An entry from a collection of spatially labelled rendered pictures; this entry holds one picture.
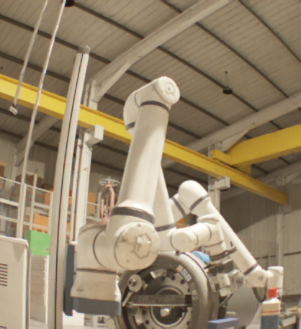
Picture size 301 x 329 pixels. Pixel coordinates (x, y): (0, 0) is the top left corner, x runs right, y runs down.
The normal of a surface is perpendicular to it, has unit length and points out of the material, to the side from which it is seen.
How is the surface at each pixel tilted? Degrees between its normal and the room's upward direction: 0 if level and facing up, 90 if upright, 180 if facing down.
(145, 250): 100
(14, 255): 90
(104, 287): 68
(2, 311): 90
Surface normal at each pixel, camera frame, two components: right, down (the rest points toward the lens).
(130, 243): 0.52, -0.16
